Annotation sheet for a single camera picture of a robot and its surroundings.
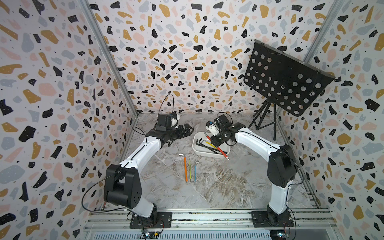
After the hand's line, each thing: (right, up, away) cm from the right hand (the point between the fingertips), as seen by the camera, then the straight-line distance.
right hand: (212, 141), depth 91 cm
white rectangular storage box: (-5, -5, +12) cm, 14 cm away
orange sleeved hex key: (-16, -17, +2) cm, 24 cm away
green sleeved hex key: (-14, -17, +1) cm, 22 cm away
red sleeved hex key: (+6, -7, +4) cm, 10 cm away
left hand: (-13, +6, -6) cm, 16 cm away
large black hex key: (-3, -6, +10) cm, 12 cm away
